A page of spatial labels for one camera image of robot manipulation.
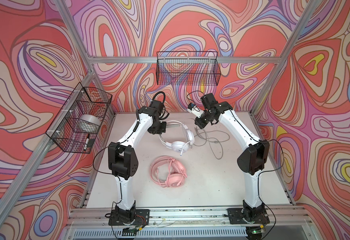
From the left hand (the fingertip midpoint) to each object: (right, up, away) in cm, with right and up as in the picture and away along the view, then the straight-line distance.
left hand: (163, 130), depth 90 cm
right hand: (+22, +4, -1) cm, 22 cm away
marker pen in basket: (-37, -5, -17) cm, 40 cm away
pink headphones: (+8, -24, -11) cm, 28 cm away
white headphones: (+9, -8, -11) cm, 17 cm away
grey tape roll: (-35, +4, -19) cm, 40 cm away
